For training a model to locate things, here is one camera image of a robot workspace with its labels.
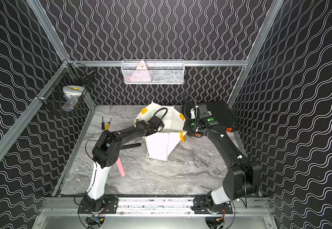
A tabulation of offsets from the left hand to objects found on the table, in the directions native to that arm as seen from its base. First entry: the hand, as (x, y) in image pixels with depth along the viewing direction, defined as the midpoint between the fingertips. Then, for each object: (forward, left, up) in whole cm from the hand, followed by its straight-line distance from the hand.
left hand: (156, 139), depth 98 cm
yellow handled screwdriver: (+11, +38, -2) cm, 40 cm away
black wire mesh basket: (+8, +52, +31) cm, 61 cm away
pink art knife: (-20, +20, -2) cm, 28 cm away
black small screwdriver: (+12, +42, -3) cm, 44 cm away
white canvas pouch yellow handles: (-9, -4, +10) cm, 14 cm away
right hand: (0, -18, +17) cm, 25 cm away
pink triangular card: (+27, +11, +33) cm, 44 cm away
